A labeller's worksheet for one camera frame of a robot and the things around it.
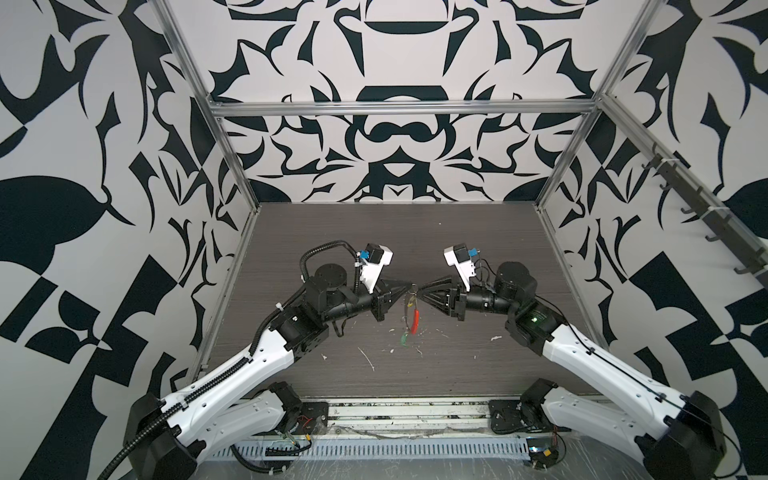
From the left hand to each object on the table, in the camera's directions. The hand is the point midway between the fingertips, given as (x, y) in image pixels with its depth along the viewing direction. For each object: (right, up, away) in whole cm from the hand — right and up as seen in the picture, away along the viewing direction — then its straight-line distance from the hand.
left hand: (413, 279), depth 64 cm
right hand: (+2, -3, 0) cm, 4 cm away
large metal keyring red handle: (0, -7, -1) cm, 7 cm away
